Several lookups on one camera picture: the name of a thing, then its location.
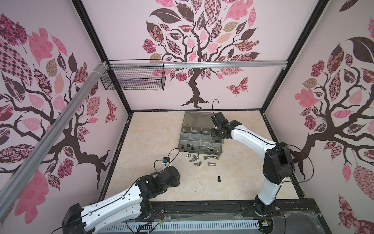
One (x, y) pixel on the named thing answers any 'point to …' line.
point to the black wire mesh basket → (136, 75)
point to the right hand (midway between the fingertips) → (215, 132)
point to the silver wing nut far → (189, 155)
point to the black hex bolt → (219, 179)
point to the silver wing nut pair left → (193, 159)
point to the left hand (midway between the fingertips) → (177, 179)
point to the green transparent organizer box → (196, 134)
